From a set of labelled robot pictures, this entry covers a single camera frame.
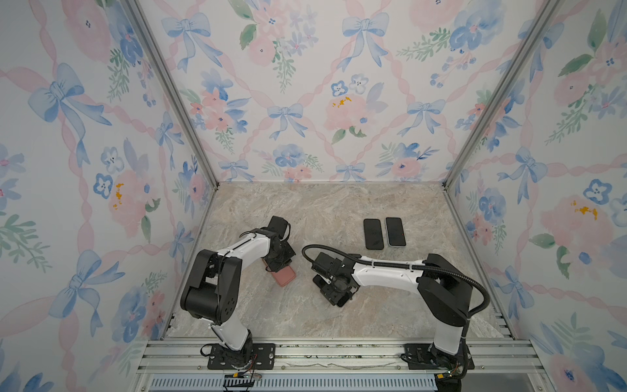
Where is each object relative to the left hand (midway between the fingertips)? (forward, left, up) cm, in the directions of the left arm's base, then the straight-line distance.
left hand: (293, 258), depth 93 cm
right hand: (-11, -15, -2) cm, 18 cm away
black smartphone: (+12, -42, -2) cm, 44 cm away
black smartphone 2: (-9, -10, 0) cm, 14 cm away
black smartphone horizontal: (+13, -33, -3) cm, 35 cm away
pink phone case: (-6, +3, -2) cm, 7 cm away
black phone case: (+13, -33, -3) cm, 35 cm away
